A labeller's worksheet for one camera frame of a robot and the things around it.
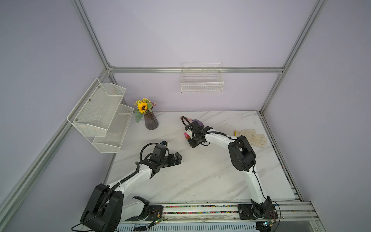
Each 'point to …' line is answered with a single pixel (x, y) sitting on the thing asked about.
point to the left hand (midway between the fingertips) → (175, 160)
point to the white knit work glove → (258, 140)
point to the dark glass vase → (151, 121)
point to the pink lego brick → (187, 136)
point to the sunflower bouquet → (143, 105)
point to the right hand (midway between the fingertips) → (194, 143)
